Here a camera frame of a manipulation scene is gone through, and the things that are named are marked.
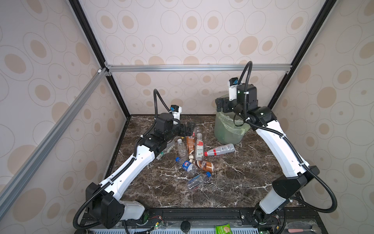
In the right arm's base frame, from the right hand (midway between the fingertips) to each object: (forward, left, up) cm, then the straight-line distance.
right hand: (225, 97), depth 71 cm
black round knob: (-49, +20, -29) cm, 61 cm away
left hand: (-8, +17, -7) cm, 20 cm away
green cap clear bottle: (-5, +31, -35) cm, 47 cm away
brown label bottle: (-19, +9, -36) cm, 41 cm away
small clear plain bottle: (-6, +23, -39) cm, 46 cm away
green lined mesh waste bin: (-1, -5, -25) cm, 25 cm away
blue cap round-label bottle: (-19, +20, -36) cm, 45 cm away
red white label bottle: (-6, +12, -35) cm, 37 cm away
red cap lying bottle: (-7, -5, -36) cm, 37 cm away
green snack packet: (-50, +2, -38) cm, 63 cm away
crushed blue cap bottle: (-26, +13, -40) cm, 49 cm away
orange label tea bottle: (-3, +18, -36) cm, 40 cm away
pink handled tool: (-50, -43, -42) cm, 78 cm away
